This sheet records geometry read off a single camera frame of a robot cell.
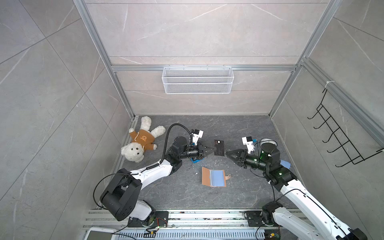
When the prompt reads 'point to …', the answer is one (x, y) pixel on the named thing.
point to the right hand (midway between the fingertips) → (226, 153)
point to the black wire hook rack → (354, 156)
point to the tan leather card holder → (215, 178)
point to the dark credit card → (219, 147)
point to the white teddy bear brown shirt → (142, 139)
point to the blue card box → (195, 161)
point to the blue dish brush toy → (285, 164)
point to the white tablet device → (101, 233)
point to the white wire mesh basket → (198, 80)
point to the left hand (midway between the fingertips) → (217, 147)
